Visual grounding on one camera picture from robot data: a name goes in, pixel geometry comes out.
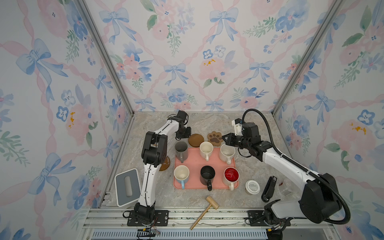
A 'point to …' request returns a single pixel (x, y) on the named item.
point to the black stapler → (269, 189)
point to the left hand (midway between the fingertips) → (190, 134)
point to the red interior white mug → (231, 176)
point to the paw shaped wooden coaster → (215, 138)
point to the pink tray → (195, 162)
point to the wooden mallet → (212, 203)
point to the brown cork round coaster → (194, 140)
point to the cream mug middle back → (206, 150)
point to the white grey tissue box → (128, 187)
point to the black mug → (207, 174)
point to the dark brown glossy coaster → (165, 165)
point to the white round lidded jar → (252, 187)
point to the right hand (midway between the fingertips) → (222, 136)
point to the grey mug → (182, 151)
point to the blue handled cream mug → (181, 173)
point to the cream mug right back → (226, 153)
